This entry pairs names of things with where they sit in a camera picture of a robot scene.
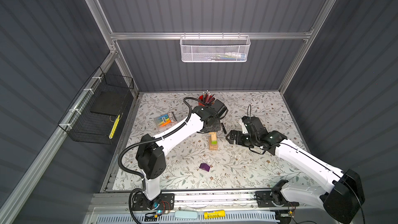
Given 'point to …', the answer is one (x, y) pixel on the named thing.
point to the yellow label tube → (214, 214)
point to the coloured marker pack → (164, 120)
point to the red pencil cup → (200, 98)
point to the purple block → (204, 166)
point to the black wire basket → (92, 114)
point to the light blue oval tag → (186, 214)
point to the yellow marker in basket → (114, 127)
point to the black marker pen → (223, 127)
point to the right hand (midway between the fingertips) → (234, 139)
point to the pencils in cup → (208, 98)
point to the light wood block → (213, 135)
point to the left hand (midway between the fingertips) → (215, 127)
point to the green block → (214, 142)
